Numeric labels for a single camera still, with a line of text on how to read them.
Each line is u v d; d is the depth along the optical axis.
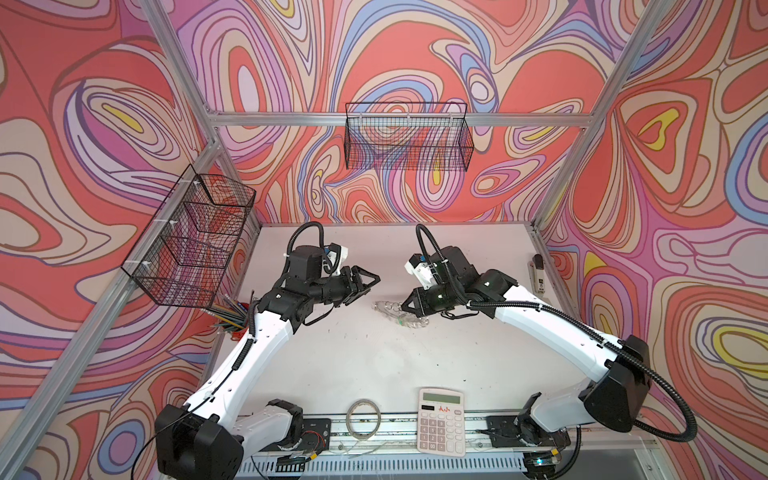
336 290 0.64
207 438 0.37
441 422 0.74
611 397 0.39
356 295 0.64
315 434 0.72
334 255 0.66
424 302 0.65
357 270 0.66
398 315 0.75
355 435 0.74
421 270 0.69
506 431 0.74
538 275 1.02
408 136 0.96
